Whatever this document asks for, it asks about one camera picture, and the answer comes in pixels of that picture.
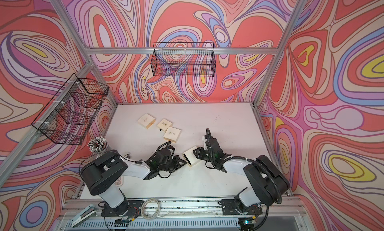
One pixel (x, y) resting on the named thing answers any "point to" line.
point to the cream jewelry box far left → (146, 120)
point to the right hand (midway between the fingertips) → (195, 155)
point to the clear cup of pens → (98, 144)
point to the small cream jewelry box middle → (164, 124)
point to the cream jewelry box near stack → (172, 134)
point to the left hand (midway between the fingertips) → (189, 164)
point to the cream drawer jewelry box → (190, 157)
